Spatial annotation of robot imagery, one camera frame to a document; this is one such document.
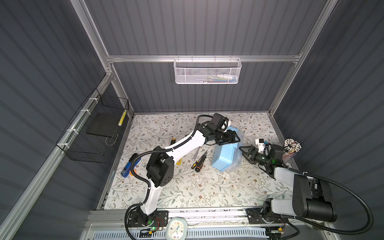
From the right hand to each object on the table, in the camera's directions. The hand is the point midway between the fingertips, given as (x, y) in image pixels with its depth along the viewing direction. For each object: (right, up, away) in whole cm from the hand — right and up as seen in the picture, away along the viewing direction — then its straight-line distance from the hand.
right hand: (242, 152), depth 86 cm
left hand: (-5, +7, -6) cm, 10 cm away
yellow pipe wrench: (-37, -8, +7) cm, 39 cm away
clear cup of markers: (+23, +4, -7) cm, 25 cm away
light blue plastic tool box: (-10, -2, -7) cm, 13 cm away
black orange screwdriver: (-25, -7, +5) cm, 26 cm away
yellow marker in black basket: (-68, +18, -8) cm, 70 cm away
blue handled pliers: (-68, -12, +1) cm, 69 cm away
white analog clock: (-36, -33, -17) cm, 52 cm away
